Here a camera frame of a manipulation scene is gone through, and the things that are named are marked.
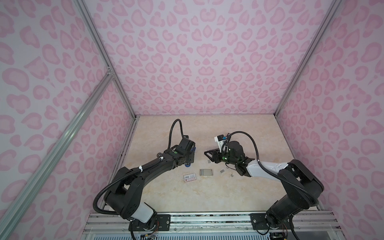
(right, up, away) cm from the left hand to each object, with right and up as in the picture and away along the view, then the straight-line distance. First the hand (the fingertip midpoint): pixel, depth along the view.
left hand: (190, 152), depth 89 cm
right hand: (+10, +1, -5) cm, 11 cm away
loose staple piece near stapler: (+11, -3, -9) cm, 15 cm away
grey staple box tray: (+10, -12, +1) cm, 15 cm away
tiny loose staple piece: (+25, -13, -1) cm, 28 cm away
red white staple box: (0, -14, -1) cm, 14 cm away
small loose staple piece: (+19, -11, +2) cm, 23 cm away
